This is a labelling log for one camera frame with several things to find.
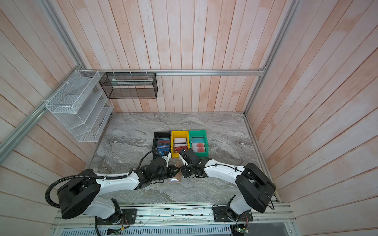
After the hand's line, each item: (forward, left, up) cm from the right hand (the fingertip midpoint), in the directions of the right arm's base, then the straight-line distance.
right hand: (183, 169), depth 88 cm
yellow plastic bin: (+24, +3, +2) cm, 25 cm away
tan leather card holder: (-7, +3, +2) cm, 8 cm away
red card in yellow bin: (+14, +5, -1) cm, 15 cm away
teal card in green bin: (+24, -9, -3) cm, 25 cm away
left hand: (-3, +2, +3) cm, 5 cm away
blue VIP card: (+13, +16, +1) cm, 20 cm away
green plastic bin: (+27, -10, 0) cm, 29 cm away
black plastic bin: (+27, +16, -1) cm, 31 cm away
